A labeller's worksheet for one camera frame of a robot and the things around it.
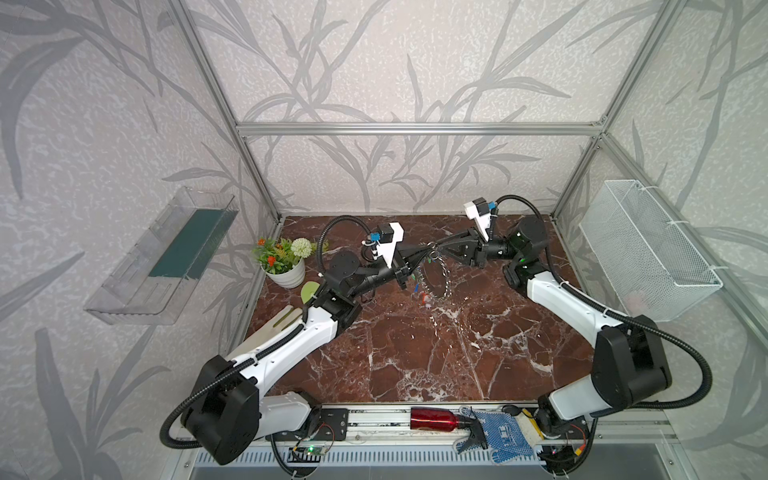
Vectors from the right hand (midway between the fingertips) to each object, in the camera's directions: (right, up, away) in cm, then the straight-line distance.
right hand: (441, 242), depth 68 cm
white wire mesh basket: (+44, -6, -6) cm, 45 cm away
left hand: (-2, -1, -4) cm, 4 cm away
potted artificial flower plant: (-45, -6, +21) cm, 50 cm away
